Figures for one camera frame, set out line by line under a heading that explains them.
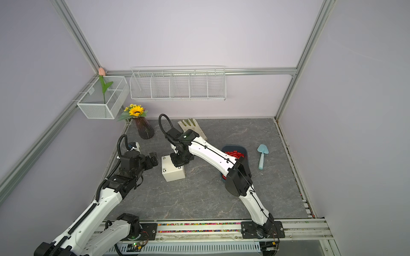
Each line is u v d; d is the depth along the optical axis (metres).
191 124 1.16
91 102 0.86
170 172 0.83
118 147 0.57
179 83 0.97
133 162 0.61
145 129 1.09
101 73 0.89
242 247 0.71
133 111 0.91
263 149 1.02
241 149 0.97
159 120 0.68
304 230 0.75
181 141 0.59
